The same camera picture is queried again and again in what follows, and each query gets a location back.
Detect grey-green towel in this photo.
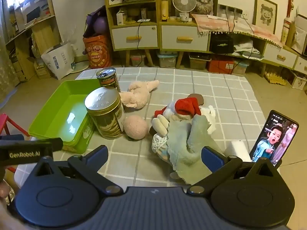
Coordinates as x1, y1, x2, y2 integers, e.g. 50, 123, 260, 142
167, 115, 224, 185

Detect long low wooden cabinet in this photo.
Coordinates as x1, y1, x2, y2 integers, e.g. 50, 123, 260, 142
211, 26, 307, 89

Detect white round fan base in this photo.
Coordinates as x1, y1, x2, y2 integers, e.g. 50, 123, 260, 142
71, 61, 90, 73

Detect pink fringed cloth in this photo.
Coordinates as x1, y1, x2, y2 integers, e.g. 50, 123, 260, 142
192, 13, 283, 48

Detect plush doll with santa hat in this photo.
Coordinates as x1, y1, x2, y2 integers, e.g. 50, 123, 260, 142
150, 97, 203, 139

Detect purple ball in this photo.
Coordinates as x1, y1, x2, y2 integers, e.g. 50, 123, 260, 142
94, 17, 108, 33

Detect grey checked blanket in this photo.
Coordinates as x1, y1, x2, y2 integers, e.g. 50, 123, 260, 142
74, 67, 271, 190

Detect black smartphone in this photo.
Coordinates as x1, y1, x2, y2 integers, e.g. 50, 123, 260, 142
249, 110, 299, 168

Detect wooden wall shelf unit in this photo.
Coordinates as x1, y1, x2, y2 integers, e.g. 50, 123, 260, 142
0, 0, 58, 82

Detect pink plush rabbit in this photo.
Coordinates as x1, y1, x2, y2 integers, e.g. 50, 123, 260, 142
119, 80, 160, 109

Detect green plastic tray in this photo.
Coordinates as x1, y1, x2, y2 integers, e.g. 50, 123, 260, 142
28, 79, 106, 154

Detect orange printed barrel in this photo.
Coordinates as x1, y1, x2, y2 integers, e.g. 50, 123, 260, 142
83, 35, 113, 69

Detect clear bin with blue lid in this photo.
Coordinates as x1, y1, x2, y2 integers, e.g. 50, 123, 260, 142
156, 51, 179, 68

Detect star-patterned curtain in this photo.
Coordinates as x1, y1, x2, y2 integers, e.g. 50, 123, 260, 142
0, 41, 21, 91

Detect folded white clothes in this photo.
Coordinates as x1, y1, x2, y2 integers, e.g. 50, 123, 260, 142
234, 39, 263, 59

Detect dark clear storage bin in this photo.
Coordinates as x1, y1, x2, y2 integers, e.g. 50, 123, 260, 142
189, 55, 208, 70

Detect white paper bag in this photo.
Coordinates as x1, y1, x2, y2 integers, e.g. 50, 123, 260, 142
41, 42, 75, 80

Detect brown round disc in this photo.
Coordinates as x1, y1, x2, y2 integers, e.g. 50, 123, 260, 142
188, 93, 205, 106

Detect large cookie tin can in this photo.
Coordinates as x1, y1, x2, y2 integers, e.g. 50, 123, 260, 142
84, 86, 125, 140

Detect white foam block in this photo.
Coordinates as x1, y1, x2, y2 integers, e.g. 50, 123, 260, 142
224, 140, 250, 162

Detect tall wooden shelf cabinet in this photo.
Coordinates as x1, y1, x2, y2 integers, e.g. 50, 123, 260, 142
103, 0, 162, 67

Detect small metal can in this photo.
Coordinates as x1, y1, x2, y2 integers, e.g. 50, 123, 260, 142
96, 67, 120, 93

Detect small white fan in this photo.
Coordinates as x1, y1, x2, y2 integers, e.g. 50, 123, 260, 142
173, 0, 197, 17

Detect red box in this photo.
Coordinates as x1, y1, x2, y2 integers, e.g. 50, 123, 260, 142
207, 59, 234, 75

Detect black cable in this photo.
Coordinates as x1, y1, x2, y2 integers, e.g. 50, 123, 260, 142
137, 21, 144, 51

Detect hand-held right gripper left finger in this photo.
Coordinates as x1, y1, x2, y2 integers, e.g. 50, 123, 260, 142
30, 145, 124, 196

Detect pink round sponge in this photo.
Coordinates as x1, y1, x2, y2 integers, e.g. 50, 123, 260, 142
123, 115, 149, 140

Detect low wooden drawer cabinet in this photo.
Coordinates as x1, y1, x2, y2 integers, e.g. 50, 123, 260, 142
158, 17, 213, 69

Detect egg carton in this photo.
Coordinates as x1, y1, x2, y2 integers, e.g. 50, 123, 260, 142
264, 73, 287, 85

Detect small clear storage bin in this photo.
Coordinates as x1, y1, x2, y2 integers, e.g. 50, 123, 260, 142
131, 55, 147, 67

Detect framed cartoon picture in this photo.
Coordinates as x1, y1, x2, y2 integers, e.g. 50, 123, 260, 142
252, 0, 278, 34

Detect red plastic chair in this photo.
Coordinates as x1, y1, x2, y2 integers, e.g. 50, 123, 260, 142
0, 113, 18, 180

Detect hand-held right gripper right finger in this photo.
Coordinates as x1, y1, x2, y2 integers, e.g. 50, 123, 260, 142
187, 146, 281, 196

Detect yellow cylinder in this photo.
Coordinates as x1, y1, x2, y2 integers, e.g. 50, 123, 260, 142
161, 0, 169, 21

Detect framed cat picture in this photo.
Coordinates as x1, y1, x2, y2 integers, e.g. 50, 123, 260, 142
190, 0, 219, 16

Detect black bag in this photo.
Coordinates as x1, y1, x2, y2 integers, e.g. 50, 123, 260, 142
210, 34, 234, 53

